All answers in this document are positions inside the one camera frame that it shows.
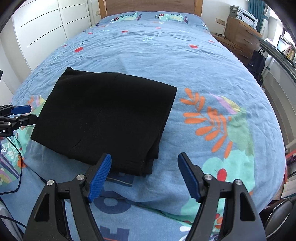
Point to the glass top desk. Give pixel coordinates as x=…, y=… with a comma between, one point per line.
x=269, y=50

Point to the wall socket plate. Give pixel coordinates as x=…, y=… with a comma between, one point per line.
x=219, y=21

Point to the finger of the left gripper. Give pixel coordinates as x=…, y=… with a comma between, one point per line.
x=21, y=109
x=26, y=120

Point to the black tote bag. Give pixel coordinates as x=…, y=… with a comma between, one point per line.
x=256, y=65

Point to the wooden headboard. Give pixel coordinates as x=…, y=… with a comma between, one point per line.
x=112, y=7

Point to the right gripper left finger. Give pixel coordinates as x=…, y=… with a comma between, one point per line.
x=48, y=219

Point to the white printer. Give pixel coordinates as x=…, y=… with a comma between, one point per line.
x=243, y=15

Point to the wooden dresser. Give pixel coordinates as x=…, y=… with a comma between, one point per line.
x=240, y=39

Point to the black pants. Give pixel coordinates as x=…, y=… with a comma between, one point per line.
x=88, y=114

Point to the teal curtain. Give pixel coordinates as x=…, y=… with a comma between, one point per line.
x=258, y=9

